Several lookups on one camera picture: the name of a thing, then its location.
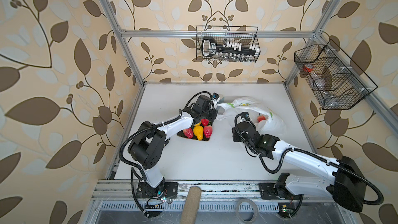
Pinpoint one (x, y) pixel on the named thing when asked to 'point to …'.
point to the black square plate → (181, 134)
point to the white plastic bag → (272, 124)
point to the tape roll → (255, 208)
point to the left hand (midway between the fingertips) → (218, 109)
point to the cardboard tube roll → (191, 205)
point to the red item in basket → (308, 67)
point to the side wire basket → (337, 82)
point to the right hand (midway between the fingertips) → (235, 130)
